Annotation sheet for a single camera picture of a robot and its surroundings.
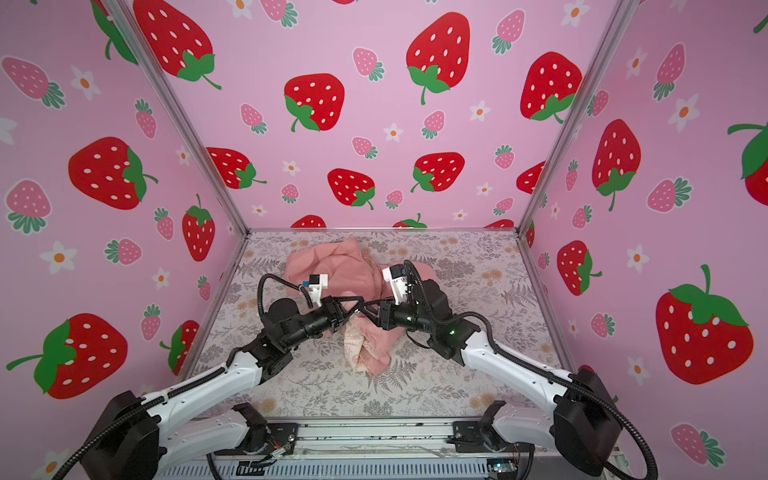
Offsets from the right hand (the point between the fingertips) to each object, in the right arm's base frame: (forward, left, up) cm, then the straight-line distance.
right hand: (360, 307), depth 70 cm
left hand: (+1, -1, +1) cm, 1 cm away
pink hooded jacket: (+22, +10, -17) cm, 30 cm away
